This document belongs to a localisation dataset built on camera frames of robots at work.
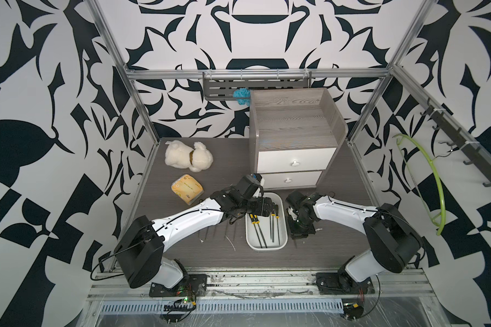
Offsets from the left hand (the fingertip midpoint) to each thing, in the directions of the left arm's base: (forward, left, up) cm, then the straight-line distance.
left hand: (267, 201), depth 80 cm
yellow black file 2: (-6, +13, -14) cm, 20 cm away
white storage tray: (-7, -1, -14) cm, 16 cm away
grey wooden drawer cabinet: (+19, -12, +17) cm, 28 cm away
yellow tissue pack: (+13, +35, -10) cm, 39 cm away
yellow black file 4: (-1, -6, -13) cm, 14 cm away
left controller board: (-31, +32, -16) cm, 47 cm away
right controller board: (-35, -27, -16) cm, 47 cm away
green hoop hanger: (-8, -57, +4) cm, 57 cm away
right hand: (-8, -11, -14) cm, 19 cm away
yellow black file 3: (-2, +4, -13) cm, 14 cm away
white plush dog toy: (+28, +39, -3) cm, 48 cm away
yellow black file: (-6, +25, -15) cm, 29 cm away
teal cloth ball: (+41, +8, +20) cm, 46 cm away
